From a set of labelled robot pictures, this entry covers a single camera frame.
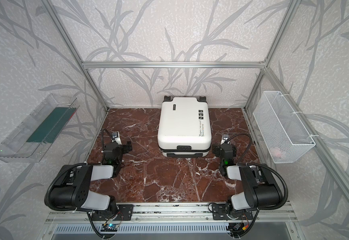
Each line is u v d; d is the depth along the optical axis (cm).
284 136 62
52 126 63
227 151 70
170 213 75
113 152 69
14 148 59
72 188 45
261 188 44
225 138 80
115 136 79
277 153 72
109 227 71
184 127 83
